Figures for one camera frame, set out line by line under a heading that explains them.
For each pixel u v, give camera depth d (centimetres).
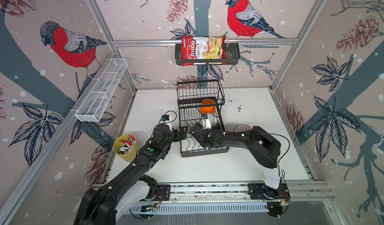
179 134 73
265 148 49
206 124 80
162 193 73
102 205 39
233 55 93
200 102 105
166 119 71
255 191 74
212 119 92
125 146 80
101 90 78
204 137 70
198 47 88
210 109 100
